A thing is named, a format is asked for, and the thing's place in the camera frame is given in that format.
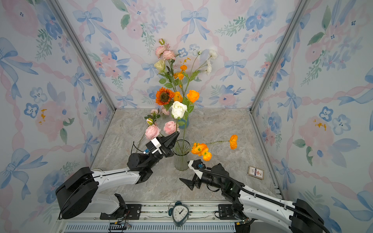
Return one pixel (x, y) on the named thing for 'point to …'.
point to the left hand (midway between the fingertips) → (177, 132)
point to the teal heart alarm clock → (179, 212)
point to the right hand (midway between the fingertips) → (185, 168)
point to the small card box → (256, 172)
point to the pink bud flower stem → (151, 118)
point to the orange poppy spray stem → (201, 149)
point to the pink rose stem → (152, 131)
